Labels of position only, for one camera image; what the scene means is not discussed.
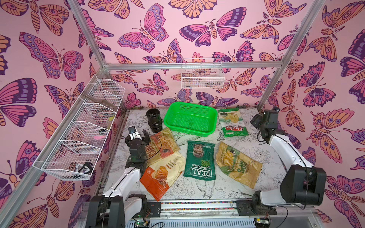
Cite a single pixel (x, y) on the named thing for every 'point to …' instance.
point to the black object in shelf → (86, 168)
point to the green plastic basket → (197, 119)
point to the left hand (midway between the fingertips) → (140, 129)
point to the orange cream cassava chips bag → (159, 176)
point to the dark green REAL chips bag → (200, 161)
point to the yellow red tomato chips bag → (160, 145)
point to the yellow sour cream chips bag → (237, 165)
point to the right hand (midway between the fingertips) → (257, 119)
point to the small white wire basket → (204, 78)
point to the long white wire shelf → (75, 155)
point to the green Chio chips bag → (232, 123)
